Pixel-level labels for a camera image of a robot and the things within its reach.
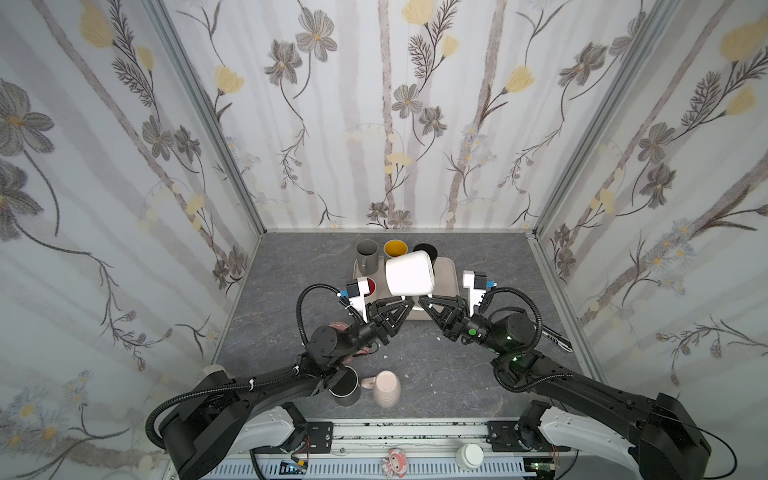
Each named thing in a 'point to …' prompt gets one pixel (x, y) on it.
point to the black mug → (346, 390)
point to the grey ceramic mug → (367, 256)
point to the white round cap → (469, 456)
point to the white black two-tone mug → (430, 250)
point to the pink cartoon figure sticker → (395, 464)
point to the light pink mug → (386, 388)
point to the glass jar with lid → (211, 370)
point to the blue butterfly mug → (395, 248)
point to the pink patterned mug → (362, 351)
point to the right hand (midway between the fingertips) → (421, 301)
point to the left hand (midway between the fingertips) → (406, 299)
